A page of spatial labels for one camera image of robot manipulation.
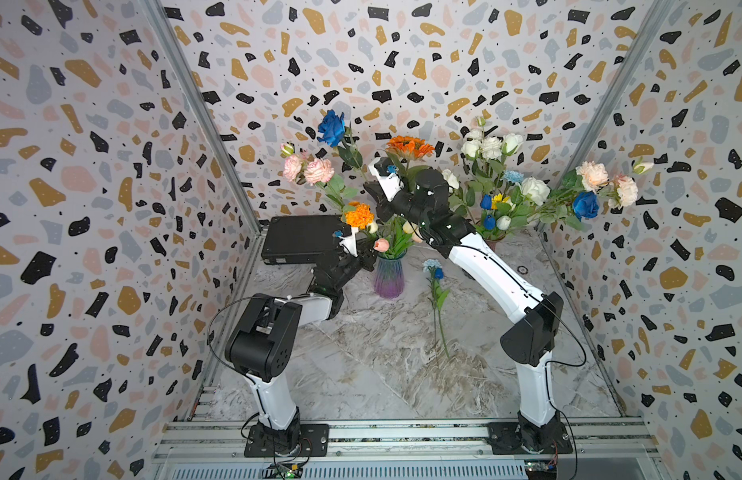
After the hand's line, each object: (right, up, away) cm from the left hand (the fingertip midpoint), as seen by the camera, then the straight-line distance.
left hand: (385, 239), depth 84 cm
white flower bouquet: (+32, +11, +3) cm, 34 cm away
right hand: (-4, +13, -13) cm, 18 cm away
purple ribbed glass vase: (+1, -11, +13) cm, 18 cm away
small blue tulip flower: (+18, -18, +16) cm, 30 cm away
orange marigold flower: (-6, +5, -9) cm, 12 cm away
